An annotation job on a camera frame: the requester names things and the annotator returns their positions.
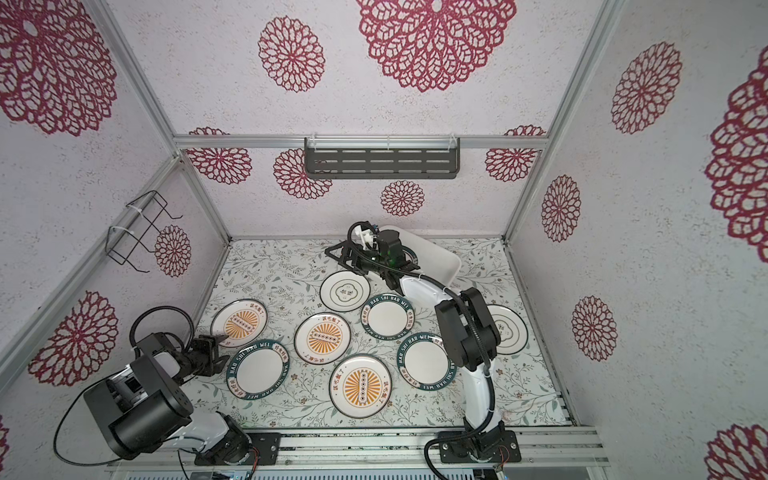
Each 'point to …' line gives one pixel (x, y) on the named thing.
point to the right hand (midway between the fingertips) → (329, 254)
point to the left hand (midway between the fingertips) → (231, 342)
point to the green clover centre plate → (345, 291)
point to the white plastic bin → (427, 259)
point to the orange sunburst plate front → (360, 386)
